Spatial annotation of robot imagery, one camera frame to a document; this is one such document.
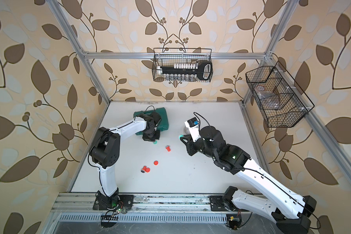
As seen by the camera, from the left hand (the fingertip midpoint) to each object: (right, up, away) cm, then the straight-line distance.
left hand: (154, 138), depth 94 cm
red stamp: (-5, -17, -9) cm, 20 cm away
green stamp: (+17, +6, -29) cm, 34 cm away
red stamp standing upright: (+9, -6, 0) cm, 11 cm away
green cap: (+1, -3, +1) cm, 3 cm away
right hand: (+18, +5, -27) cm, 33 cm away
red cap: (+2, -14, -5) cm, 15 cm away
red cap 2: (-2, -17, -8) cm, 19 cm away
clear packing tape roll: (+22, +5, +7) cm, 23 cm away
